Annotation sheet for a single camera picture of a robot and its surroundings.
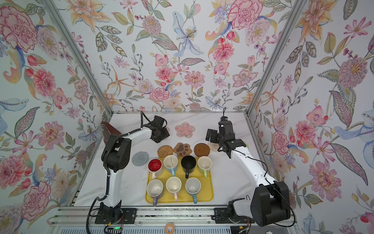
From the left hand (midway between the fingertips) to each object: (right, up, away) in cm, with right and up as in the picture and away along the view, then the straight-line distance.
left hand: (169, 135), depth 104 cm
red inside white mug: (-7, -18, -14) cm, 24 cm away
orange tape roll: (+5, -41, -33) cm, 53 cm away
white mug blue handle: (+16, -28, -21) cm, 38 cm away
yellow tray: (+23, -31, -23) cm, 45 cm away
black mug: (+14, -15, -18) cm, 27 cm away
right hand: (+29, +3, -18) cm, 34 cm away
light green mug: (+23, -16, -17) cm, 33 cm away
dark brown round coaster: (+23, -9, -5) cm, 25 cm away
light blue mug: (+3, -16, -13) cm, 21 cm away
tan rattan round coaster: (-3, -10, -6) cm, 12 cm away
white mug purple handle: (-5, -28, -22) cm, 36 cm away
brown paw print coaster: (+10, -9, -5) cm, 14 cm away
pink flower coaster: (+11, +4, +7) cm, 13 cm away
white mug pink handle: (+5, -27, -21) cm, 35 cm away
